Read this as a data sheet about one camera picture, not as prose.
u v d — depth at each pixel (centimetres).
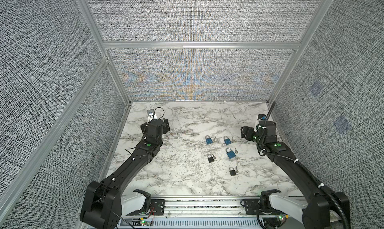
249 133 75
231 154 92
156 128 60
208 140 97
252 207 73
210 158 90
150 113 68
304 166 48
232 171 85
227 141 97
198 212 73
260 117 73
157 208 73
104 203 40
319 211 38
